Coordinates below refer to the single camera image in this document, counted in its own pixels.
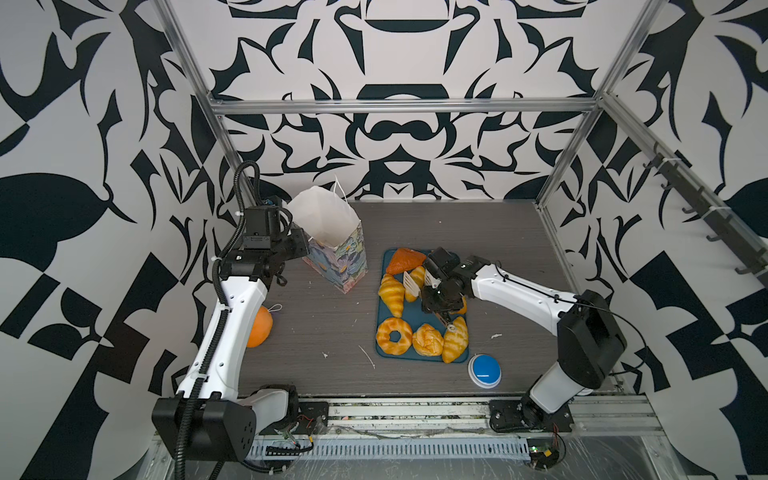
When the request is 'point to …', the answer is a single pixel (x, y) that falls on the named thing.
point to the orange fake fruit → (261, 328)
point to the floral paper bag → (337, 249)
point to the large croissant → (392, 293)
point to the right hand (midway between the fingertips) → (428, 305)
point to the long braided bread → (464, 308)
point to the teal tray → (414, 315)
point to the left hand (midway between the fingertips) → (299, 231)
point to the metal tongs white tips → (415, 290)
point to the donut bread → (384, 341)
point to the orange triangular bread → (403, 259)
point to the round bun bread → (427, 341)
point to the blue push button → (484, 370)
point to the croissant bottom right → (455, 342)
